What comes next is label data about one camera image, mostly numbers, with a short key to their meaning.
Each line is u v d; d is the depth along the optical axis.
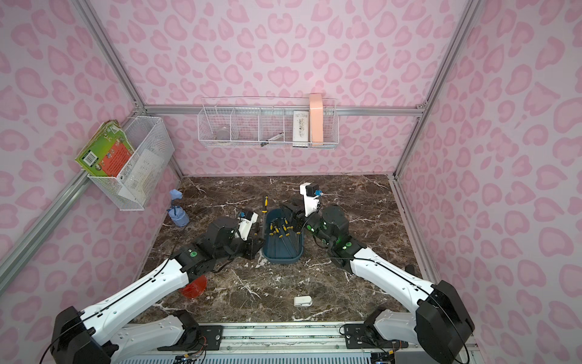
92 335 0.39
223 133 0.97
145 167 0.86
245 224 0.69
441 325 0.40
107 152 0.72
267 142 0.93
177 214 0.96
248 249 0.66
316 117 0.84
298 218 0.63
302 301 0.78
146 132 0.95
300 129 0.91
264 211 0.74
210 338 0.73
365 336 0.65
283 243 0.94
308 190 0.62
